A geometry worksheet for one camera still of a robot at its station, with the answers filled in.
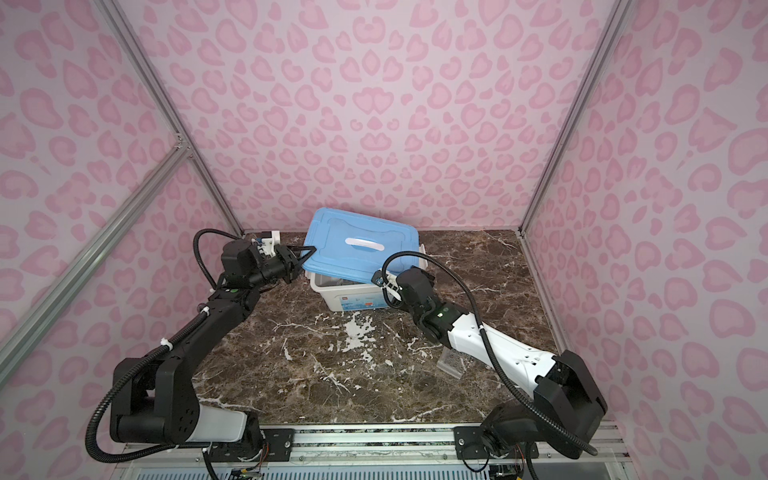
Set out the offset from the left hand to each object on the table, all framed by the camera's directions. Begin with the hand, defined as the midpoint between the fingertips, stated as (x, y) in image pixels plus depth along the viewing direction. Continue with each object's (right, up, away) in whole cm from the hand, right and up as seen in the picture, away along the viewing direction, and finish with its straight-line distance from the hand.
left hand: (317, 246), depth 78 cm
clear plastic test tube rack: (+36, -33, +6) cm, 49 cm away
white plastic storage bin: (+7, -14, +9) cm, 18 cm away
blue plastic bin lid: (+9, 0, +6) cm, 11 cm away
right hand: (+25, -7, +4) cm, 26 cm away
